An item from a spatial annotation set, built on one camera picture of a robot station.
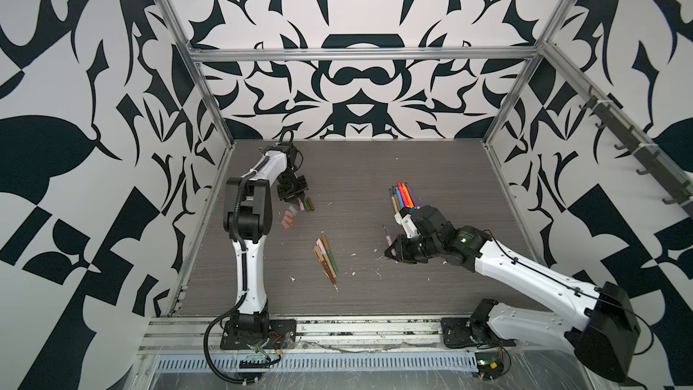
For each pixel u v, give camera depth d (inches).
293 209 38.3
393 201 39.8
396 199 40.1
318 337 29.5
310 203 39.8
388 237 30.6
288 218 37.9
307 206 39.0
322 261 34.3
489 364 28.1
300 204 38.2
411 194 40.3
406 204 39.1
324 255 34.7
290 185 33.5
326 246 35.3
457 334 29.2
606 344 15.1
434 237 23.4
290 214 38.2
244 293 24.3
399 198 40.1
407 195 40.1
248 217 23.0
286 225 37.5
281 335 29.0
